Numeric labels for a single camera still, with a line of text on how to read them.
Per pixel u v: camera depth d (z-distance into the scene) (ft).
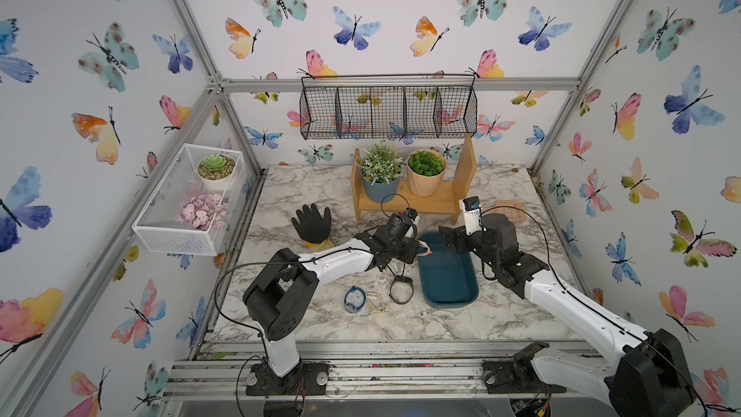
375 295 2.84
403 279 2.83
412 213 2.62
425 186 3.23
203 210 2.05
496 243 2.02
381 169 2.97
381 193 3.13
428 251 2.80
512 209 2.33
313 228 3.34
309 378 2.41
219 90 3.06
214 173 2.34
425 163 3.15
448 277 2.96
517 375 2.18
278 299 1.52
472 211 2.28
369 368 2.53
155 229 1.94
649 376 1.28
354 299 2.85
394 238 2.31
